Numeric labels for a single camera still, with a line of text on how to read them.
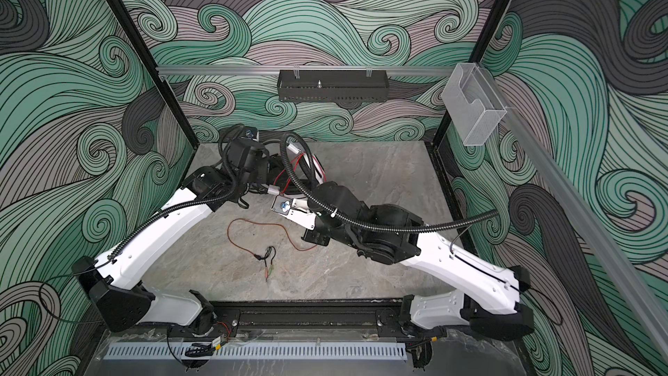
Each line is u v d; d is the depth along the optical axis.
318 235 0.50
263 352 0.70
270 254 0.85
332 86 0.95
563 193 0.55
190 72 0.98
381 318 0.72
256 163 0.55
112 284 0.39
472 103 0.79
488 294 0.37
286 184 0.73
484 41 0.85
